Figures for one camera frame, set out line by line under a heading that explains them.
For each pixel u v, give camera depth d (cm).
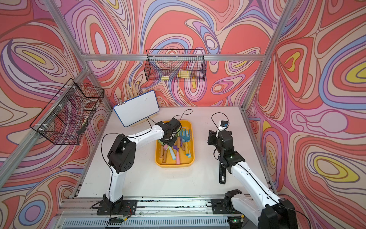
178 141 95
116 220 71
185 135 101
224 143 59
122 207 72
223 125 68
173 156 89
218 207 73
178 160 88
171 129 76
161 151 92
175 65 100
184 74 90
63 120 73
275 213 40
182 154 92
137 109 91
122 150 58
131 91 91
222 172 82
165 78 82
